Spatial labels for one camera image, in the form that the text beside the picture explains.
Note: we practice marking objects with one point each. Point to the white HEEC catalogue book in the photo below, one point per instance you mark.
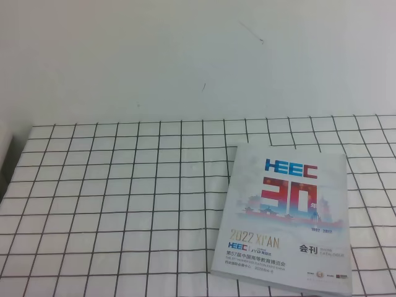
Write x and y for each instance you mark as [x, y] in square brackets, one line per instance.
[285, 221]

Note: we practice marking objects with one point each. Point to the white black-grid tablecloth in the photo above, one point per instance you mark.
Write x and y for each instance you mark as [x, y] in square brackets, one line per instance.
[133, 209]

